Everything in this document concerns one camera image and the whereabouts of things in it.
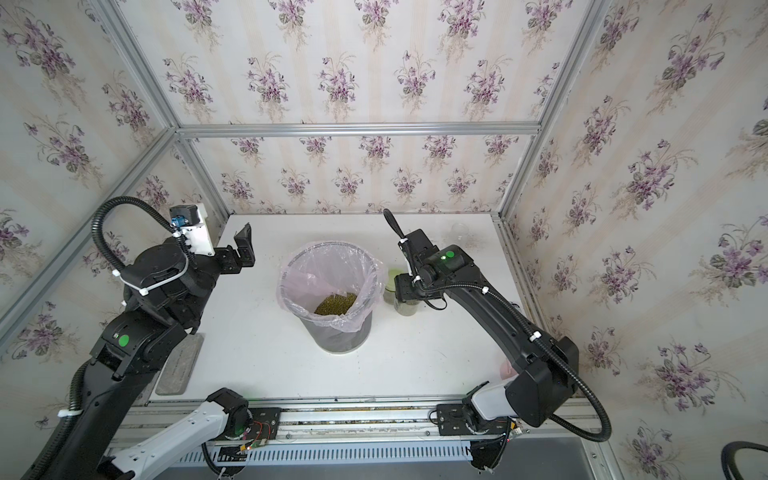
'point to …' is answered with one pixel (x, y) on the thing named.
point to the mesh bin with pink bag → (333, 288)
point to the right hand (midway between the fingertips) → (414, 292)
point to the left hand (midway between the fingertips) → (225, 229)
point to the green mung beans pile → (336, 304)
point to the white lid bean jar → (461, 235)
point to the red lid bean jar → (407, 308)
